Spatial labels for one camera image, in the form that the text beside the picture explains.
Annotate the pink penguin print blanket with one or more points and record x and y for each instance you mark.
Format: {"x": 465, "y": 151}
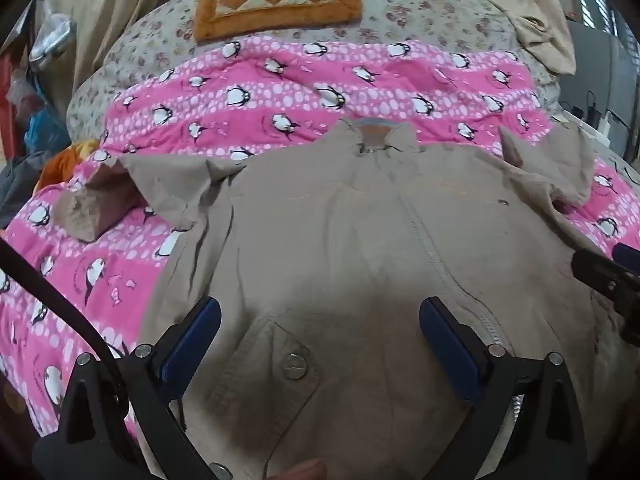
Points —
{"x": 280, "y": 90}

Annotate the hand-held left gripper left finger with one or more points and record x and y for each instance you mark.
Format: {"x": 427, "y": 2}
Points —
{"x": 192, "y": 335}

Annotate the clear plastic bag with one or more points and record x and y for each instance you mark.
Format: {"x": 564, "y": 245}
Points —
{"x": 50, "y": 40}

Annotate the beige zip jacket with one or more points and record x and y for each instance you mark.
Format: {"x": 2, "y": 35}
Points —
{"x": 360, "y": 240}

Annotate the blue plastic bag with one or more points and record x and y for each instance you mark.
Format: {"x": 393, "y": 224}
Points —
{"x": 45, "y": 130}

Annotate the person's left hand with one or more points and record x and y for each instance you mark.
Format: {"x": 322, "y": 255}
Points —
{"x": 300, "y": 471}

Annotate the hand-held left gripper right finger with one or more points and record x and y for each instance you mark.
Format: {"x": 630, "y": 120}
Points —
{"x": 447, "y": 340}

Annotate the dark grey cabinet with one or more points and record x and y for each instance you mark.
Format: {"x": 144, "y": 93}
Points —
{"x": 600, "y": 75}

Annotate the orange cloth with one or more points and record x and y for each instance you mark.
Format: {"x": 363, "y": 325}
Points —
{"x": 65, "y": 160}

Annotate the floral bed sheet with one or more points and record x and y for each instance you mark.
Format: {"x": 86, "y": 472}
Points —
{"x": 430, "y": 15}

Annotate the beige hanging cloth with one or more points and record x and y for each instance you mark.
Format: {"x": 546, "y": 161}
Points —
{"x": 530, "y": 5}

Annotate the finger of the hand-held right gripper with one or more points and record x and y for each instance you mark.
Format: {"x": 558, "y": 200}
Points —
{"x": 605, "y": 272}

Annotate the beige curtain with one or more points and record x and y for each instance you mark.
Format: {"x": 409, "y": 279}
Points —
{"x": 105, "y": 15}

